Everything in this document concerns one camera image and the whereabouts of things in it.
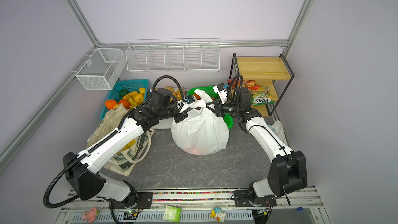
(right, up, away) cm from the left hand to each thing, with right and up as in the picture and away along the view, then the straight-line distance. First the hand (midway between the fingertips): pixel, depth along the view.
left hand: (190, 108), depth 74 cm
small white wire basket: (-58, +23, +22) cm, 66 cm away
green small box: (-8, -47, -5) cm, 48 cm away
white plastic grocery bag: (+6, -13, +5) cm, 15 cm away
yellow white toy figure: (+12, -46, -6) cm, 48 cm away
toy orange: (-54, +2, +25) cm, 60 cm away
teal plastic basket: (-49, +16, +42) cm, 67 cm away
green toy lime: (-55, +11, +41) cm, 69 cm away
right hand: (+7, +1, +2) cm, 8 cm away
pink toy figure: (-44, -48, -6) cm, 65 cm away
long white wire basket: (-13, +33, +23) cm, 43 cm away
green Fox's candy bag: (+40, +6, +16) cm, 44 cm away
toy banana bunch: (-41, +6, +32) cm, 52 cm away
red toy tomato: (+2, -24, +11) cm, 27 cm away
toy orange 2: (-47, +3, +31) cm, 56 cm away
